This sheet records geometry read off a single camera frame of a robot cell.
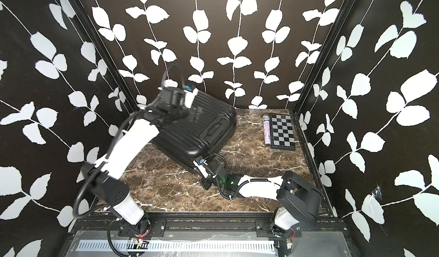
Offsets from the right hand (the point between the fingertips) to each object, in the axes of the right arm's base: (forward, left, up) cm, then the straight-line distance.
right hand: (197, 171), depth 81 cm
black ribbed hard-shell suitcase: (+20, -5, +10) cm, 23 cm away
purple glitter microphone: (+42, -41, -8) cm, 59 cm away
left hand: (+22, 0, +23) cm, 32 cm away
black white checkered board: (+32, -50, -9) cm, 60 cm away
